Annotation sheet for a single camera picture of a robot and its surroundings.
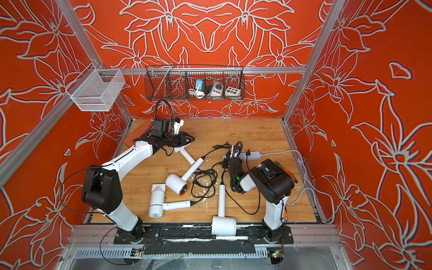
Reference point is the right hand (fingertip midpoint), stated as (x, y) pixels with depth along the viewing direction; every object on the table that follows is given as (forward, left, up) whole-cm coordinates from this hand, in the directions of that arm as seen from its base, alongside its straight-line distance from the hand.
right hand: (223, 153), depth 95 cm
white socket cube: (+27, -4, +24) cm, 36 cm away
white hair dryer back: (+2, +24, -1) cm, 24 cm away
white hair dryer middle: (-20, +22, 0) cm, 30 cm away
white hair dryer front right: (-37, +1, -1) cm, 37 cm away
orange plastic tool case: (+16, +55, +1) cm, 57 cm away
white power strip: (+1, -18, -3) cm, 18 cm away
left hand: (0, +16, +14) cm, 21 cm away
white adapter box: (+25, +4, +27) cm, 37 cm away
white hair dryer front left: (-29, +32, -1) cm, 43 cm away
